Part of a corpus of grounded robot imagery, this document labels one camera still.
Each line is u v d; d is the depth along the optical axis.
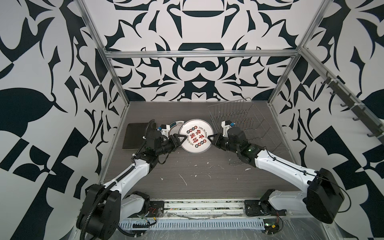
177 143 0.72
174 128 1.02
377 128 0.50
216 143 0.70
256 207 0.74
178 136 0.82
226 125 0.74
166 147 0.70
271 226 0.71
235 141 0.62
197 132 0.83
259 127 1.02
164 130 0.77
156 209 0.73
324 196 0.41
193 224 0.71
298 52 0.89
